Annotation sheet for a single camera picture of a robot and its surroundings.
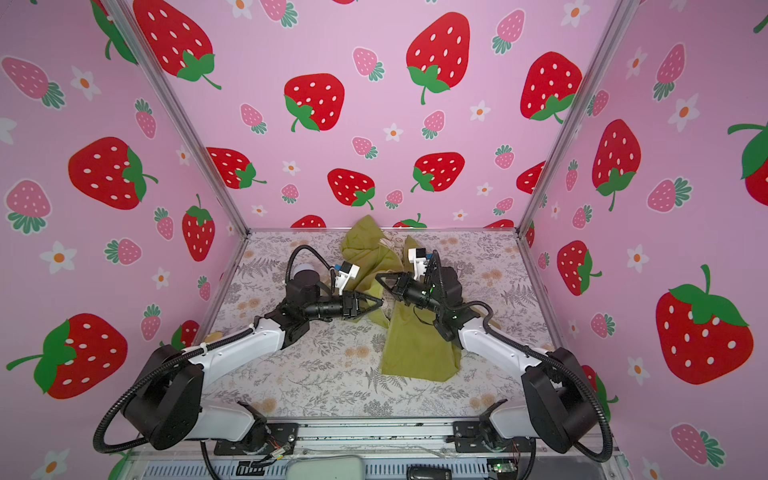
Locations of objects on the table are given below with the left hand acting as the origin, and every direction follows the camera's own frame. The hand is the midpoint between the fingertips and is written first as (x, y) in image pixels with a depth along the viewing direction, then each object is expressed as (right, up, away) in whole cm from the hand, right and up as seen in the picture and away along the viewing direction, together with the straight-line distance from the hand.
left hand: (380, 306), depth 73 cm
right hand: (-1, +7, 0) cm, 7 cm away
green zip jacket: (+10, -15, +14) cm, 23 cm away
